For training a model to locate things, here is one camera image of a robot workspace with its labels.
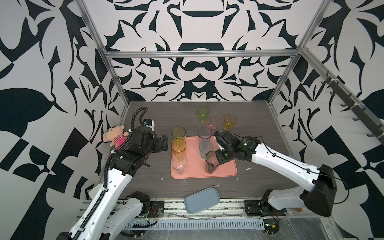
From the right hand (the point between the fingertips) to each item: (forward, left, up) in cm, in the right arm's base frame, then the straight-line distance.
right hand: (218, 155), depth 77 cm
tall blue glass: (+14, +6, -1) cm, 15 cm away
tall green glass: (+14, +21, +1) cm, 25 cm away
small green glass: (+37, +6, -9) cm, 39 cm away
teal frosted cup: (+8, +6, -6) cm, 12 cm away
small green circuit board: (-29, -23, -15) cm, 40 cm away
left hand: (+5, +29, +12) cm, 32 cm away
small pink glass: (+28, 0, -9) cm, 30 cm away
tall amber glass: (+10, +22, -7) cm, 25 cm away
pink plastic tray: (+5, +13, -14) cm, 20 cm away
